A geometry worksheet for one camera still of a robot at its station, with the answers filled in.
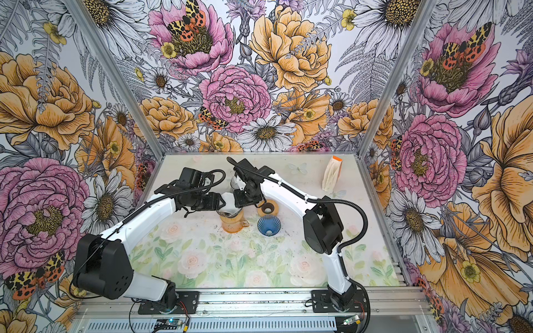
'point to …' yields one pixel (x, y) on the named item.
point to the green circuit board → (168, 324)
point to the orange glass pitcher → (234, 227)
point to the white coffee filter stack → (332, 174)
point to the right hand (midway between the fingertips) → (242, 209)
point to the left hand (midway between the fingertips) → (216, 209)
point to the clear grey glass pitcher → (234, 183)
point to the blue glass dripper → (268, 225)
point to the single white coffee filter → (230, 206)
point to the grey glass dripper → (228, 216)
